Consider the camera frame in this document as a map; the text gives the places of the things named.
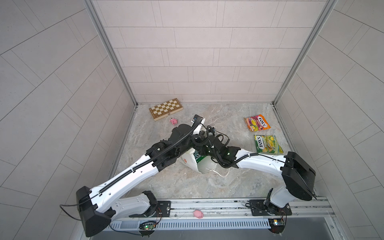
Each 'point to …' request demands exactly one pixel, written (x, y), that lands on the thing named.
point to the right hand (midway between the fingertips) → (197, 146)
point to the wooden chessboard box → (165, 109)
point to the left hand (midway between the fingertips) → (208, 131)
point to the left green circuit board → (147, 226)
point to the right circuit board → (277, 225)
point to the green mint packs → (198, 157)
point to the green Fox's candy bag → (267, 143)
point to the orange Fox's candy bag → (257, 123)
